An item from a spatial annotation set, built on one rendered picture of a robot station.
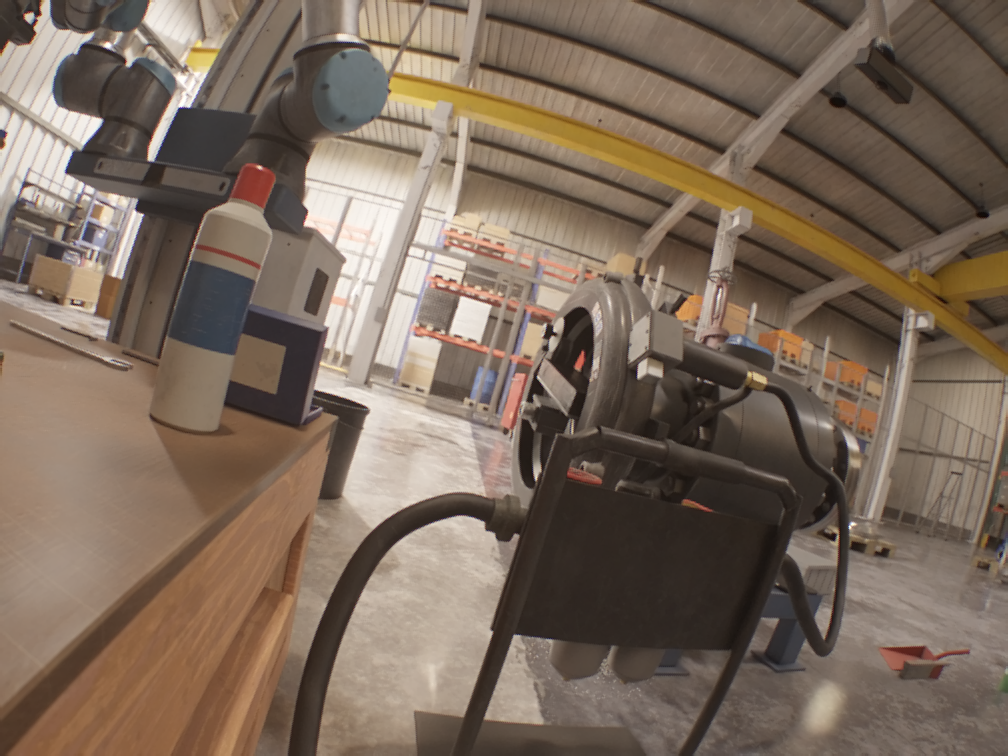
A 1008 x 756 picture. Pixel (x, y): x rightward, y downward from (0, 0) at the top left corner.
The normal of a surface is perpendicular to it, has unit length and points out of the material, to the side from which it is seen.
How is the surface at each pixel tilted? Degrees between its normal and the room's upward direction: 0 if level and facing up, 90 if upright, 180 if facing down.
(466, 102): 90
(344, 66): 94
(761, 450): 87
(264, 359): 102
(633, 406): 87
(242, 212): 42
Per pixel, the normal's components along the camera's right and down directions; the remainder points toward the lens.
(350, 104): 0.77, 0.29
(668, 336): 0.29, -0.34
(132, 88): 0.45, 0.11
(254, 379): 0.13, 0.23
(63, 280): 0.22, 0.04
